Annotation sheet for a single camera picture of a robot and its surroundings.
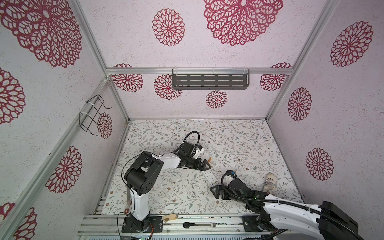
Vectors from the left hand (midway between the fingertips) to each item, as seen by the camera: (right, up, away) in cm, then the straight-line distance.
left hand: (205, 168), depth 91 cm
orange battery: (+4, +4, +7) cm, 9 cm away
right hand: (+4, -9, -10) cm, 14 cm away
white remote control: (+3, -4, -3) cm, 6 cm away
